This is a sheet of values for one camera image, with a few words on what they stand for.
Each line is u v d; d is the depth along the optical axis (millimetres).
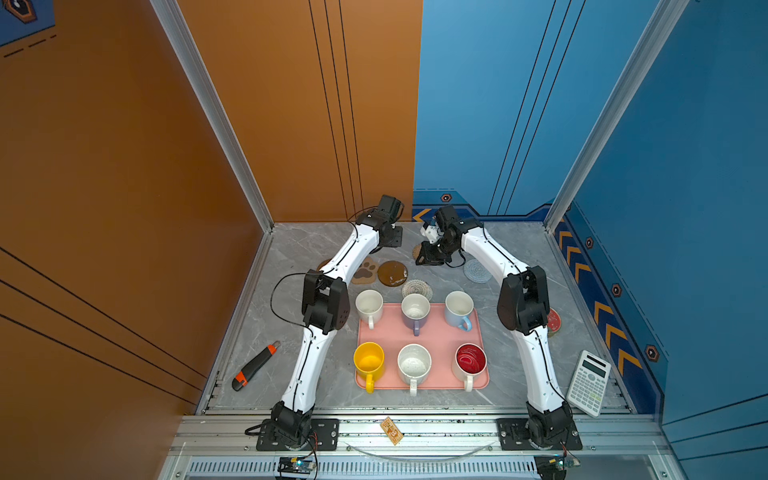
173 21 706
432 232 937
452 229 756
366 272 1054
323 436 730
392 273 1054
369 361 843
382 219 793
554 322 892
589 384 799
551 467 706
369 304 911
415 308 947
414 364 835
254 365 849
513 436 725
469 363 828
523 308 606
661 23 711
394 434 729
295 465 707
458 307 916
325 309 621
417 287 1016
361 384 809
